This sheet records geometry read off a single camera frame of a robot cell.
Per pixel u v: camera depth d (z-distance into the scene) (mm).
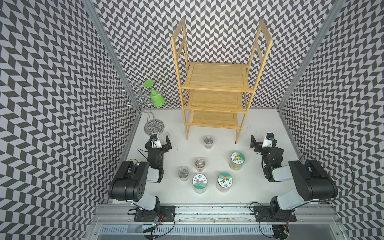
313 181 451
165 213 722
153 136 751
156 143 765
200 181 754
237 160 836
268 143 758
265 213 725
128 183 450
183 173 809
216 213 756
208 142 936
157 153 689
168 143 839
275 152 685
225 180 757
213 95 862
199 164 846
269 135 738
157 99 991
